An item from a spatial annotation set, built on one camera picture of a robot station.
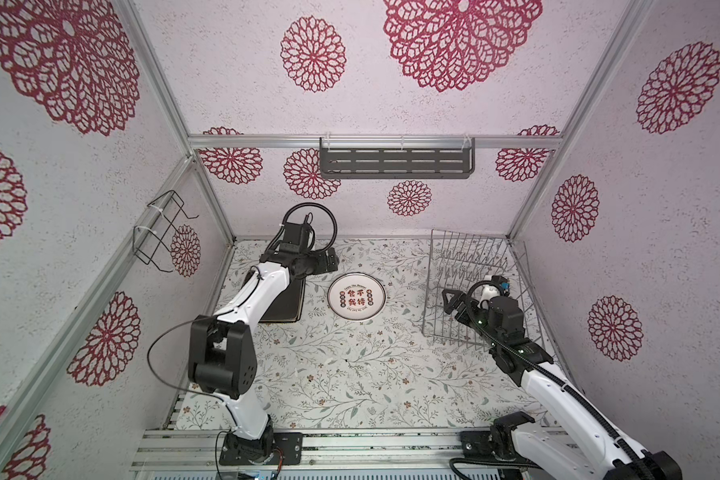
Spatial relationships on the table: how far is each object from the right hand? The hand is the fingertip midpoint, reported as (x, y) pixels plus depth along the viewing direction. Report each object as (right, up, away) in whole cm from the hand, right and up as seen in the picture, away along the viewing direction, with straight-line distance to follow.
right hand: (453, 293), depth 80 cm
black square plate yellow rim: (-49, -6, +20) cm, 54 cm away
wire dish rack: (+10, +9, +27) cm, 30 cm away
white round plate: (-26, -3, +23) cm, 35 cm away
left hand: (-36, +7, +11) cm, 38 cm away
